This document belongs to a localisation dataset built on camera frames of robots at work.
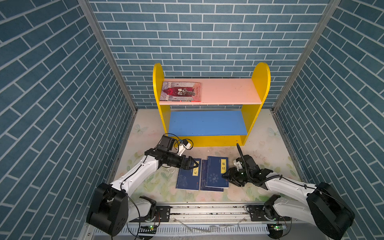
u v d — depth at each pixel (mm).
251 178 661
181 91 720
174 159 707
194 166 727
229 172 783
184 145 748
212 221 724
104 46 838
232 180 759
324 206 421
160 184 844
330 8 709
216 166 890
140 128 1083
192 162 720
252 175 668
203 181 844
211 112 980
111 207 411
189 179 832
